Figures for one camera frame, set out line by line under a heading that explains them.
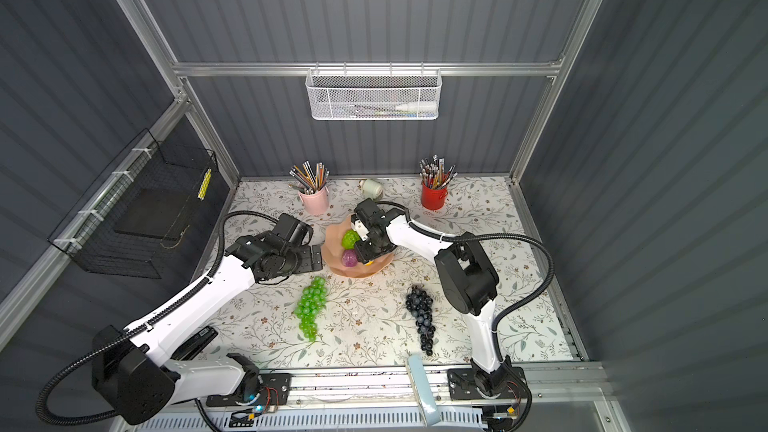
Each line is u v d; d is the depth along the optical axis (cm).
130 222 72
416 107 87
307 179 105
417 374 73
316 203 105
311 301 85
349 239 94
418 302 82
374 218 75
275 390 72
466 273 53
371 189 108
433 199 105
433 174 99
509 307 54
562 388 74
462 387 73
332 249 96
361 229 86
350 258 91
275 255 57
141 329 41
